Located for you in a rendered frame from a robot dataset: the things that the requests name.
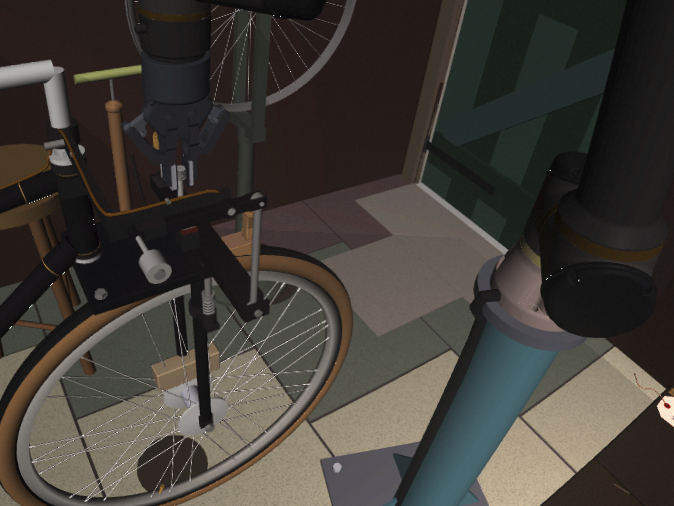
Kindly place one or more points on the black tandem frame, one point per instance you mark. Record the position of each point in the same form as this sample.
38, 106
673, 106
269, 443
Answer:
80, 221

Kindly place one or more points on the tan wooden tray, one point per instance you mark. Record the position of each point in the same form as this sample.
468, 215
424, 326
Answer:
237, 246

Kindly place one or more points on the tan tyre front wheel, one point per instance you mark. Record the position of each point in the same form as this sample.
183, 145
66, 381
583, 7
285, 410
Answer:
337, 310

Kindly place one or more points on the black lever bar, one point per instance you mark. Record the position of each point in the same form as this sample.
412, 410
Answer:
210, 204

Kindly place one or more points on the grey pin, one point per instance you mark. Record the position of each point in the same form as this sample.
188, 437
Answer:
180, 181

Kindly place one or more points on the black brake bracket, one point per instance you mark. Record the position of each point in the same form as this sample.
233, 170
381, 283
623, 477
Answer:
121, 263

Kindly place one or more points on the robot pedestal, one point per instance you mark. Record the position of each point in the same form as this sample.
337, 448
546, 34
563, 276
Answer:
490, 395

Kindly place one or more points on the wooden gauge block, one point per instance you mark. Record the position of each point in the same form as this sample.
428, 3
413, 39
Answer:
248, 225

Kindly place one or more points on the teal door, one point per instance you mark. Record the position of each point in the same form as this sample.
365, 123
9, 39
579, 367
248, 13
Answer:
526, 105

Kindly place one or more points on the dark brown table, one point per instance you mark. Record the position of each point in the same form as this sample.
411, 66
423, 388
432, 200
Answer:
632, 474

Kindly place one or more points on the grey coil spring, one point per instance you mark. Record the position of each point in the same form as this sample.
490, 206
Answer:
209, 304

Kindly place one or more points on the grey brake rod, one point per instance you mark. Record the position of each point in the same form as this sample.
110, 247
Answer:
255, 252

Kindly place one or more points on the tan wooden block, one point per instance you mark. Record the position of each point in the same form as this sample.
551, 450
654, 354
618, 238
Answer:
171, 373

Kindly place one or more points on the black rod clamp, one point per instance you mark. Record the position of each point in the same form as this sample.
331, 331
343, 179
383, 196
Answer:
257, 309

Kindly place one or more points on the green wheel stand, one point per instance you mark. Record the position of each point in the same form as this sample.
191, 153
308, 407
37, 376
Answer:
243, 158

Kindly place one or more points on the spoked spare wheel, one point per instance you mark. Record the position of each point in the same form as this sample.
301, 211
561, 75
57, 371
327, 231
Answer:
324, 66

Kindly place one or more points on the round wooden stool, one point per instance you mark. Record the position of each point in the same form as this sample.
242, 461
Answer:
21, 168

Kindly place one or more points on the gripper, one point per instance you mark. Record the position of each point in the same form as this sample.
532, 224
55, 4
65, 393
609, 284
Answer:
176, 84

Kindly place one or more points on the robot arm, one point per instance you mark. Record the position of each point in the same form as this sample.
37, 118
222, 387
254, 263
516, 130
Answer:
616, 158

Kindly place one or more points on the white paper tag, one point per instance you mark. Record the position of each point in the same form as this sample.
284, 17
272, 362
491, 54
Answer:
667, 408

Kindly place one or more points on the white clamp knob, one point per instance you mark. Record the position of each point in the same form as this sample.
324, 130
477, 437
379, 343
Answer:
155, 266

